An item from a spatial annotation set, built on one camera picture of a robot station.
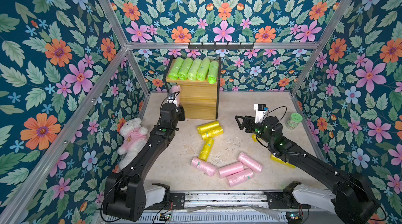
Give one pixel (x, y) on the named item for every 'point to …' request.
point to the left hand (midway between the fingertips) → (179, 104)
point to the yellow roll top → (203, 128)
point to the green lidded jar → (292, 122)
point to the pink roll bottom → (239, 177)
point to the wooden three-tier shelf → (200, 99)
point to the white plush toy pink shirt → (135, 137)
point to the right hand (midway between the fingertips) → (240, 116)
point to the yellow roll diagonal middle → (206, 148)
